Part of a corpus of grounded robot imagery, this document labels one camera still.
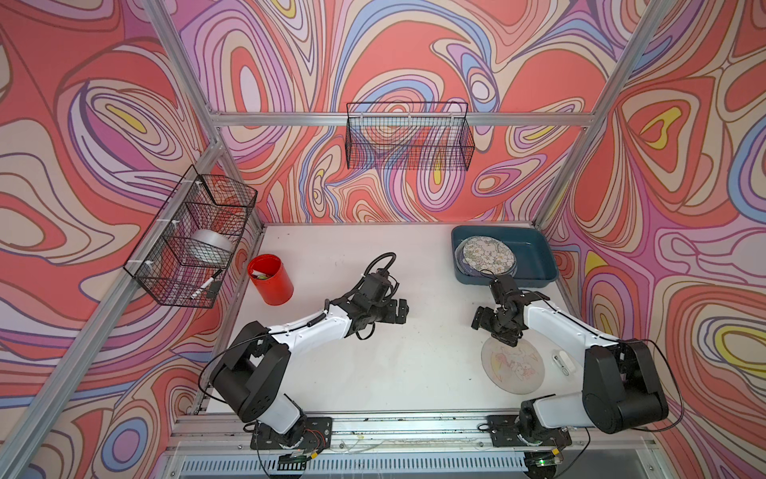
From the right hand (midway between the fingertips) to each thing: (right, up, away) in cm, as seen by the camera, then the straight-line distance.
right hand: (487, 338), depth 87 cm
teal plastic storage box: (+24, +22, +19) cm, 38 cm away
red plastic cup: (-67, +19, +3) cm, 69 cm away
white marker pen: (-74, +18, -15) cm, 78 cm away
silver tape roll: (-72, +27, -18) cm, 79 cm away
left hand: (-26, +9, 0) cm, 27 cm away
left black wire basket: (-83, +40, -5) cm, 92 cm away
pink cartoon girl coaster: (+8, -8, -3) cm, 12 cm away
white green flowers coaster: (+6, +24, +17) cm, 30 cm away
